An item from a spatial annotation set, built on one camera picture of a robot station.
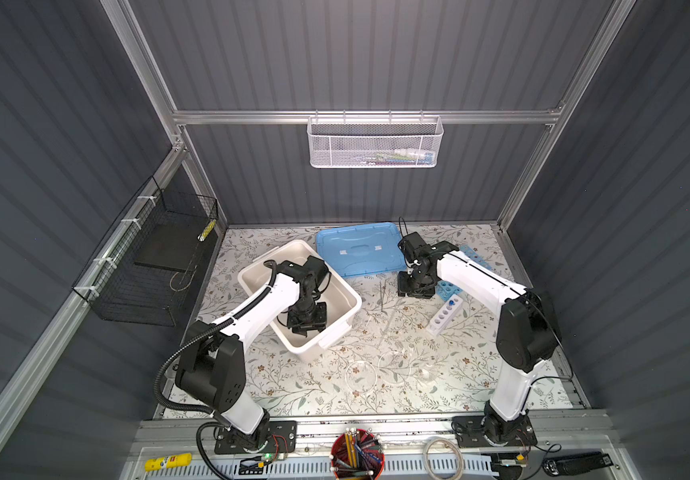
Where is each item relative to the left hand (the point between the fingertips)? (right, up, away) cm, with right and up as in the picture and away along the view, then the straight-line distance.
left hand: (318, 331), depth 82 cm
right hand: (+27, +9, +8) cm, 29 cm away
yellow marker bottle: (-34, -27, -13) cm, 45 cm away
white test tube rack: (+38, +3, +9) cm, 39 cm away
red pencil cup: (+11, -21, -19) cm, 30 cm away
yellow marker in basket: (-31, +28, 0) cm, 42 cm away
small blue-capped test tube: (+40, +7, +7) cm, 41 cm away
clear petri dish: (+12, -13, +2) cm, 18 cm away
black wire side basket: (-43, +17, -9) cm, 47 cm away
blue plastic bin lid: (+14, +23, +31) cm, 41 cm away
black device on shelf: (+64, -30, -10) cm, 71 cm away
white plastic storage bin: (+6, +9, +5) cm, 12 cm away
